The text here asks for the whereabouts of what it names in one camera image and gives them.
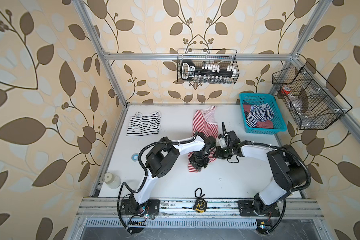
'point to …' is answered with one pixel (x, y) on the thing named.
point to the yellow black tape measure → (201, 204)
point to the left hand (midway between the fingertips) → (202, 169)
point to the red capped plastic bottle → (299, 101)
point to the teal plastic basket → (278, 121)
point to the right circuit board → (264, 225)
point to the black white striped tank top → (139, 125)
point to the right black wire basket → (313, 103)
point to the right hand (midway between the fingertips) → (213, 156)
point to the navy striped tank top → (259, 113)
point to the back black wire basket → (234, 80)
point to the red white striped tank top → (205, 121)
